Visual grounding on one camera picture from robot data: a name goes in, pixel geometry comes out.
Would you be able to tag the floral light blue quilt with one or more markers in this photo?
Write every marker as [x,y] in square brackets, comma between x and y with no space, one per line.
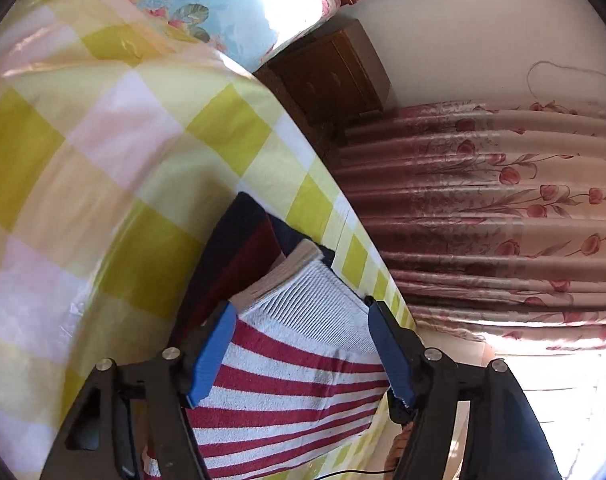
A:
[228,0]

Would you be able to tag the pink floral curtain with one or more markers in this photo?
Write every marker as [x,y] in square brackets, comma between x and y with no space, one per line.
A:
[490,216]

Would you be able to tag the striped red navy knit sweater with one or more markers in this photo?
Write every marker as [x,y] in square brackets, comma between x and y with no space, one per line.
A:
[300,377]

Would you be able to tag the brown wooden nightstand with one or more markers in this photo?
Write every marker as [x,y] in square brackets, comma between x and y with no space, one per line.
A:
[328,79]

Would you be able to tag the yellow checked bed sheet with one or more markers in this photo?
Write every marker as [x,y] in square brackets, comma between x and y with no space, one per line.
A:
[122,141]

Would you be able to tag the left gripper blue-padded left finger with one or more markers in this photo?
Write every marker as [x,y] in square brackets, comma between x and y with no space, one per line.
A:
[97,438]

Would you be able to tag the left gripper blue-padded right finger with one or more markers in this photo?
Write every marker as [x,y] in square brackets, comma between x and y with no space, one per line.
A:
[504,438]

